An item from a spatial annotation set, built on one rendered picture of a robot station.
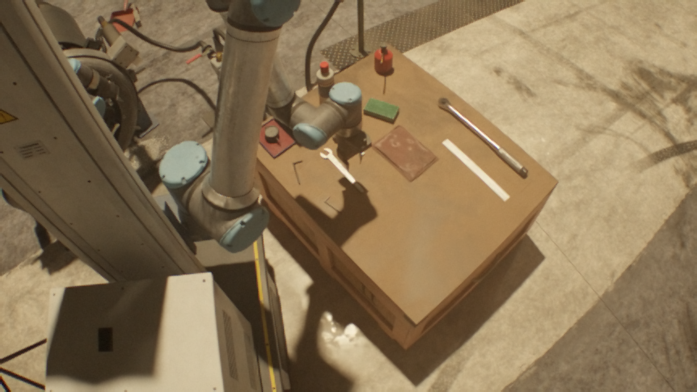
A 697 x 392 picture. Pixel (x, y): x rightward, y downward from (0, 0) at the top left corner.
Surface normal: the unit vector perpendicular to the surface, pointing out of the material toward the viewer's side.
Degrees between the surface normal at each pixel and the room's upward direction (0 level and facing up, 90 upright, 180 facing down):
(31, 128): 90
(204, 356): 0
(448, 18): 0
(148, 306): 0
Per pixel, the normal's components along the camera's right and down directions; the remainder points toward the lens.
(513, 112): -0.02, -0.51
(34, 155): 0.17, 0.85
